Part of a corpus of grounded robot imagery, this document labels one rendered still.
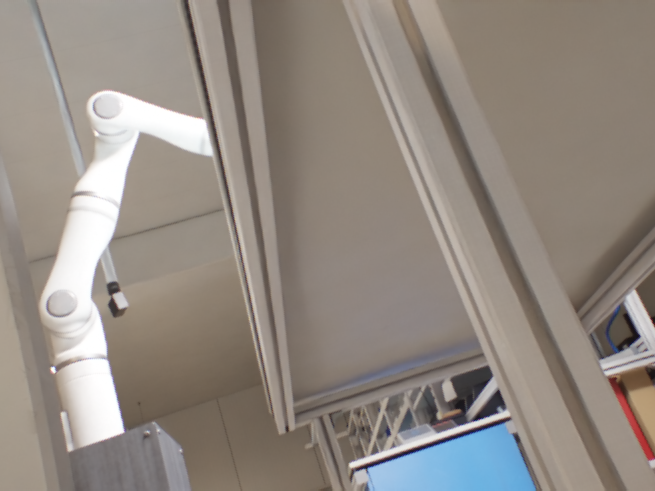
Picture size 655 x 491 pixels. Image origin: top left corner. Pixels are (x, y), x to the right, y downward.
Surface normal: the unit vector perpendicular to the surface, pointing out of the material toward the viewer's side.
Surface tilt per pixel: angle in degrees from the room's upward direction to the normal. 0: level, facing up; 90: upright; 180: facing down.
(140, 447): 90
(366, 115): 180
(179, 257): 90
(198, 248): 90
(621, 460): 90
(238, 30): 180
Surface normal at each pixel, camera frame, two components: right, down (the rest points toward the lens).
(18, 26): 0.32, 0.88
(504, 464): 0.03, -0.38
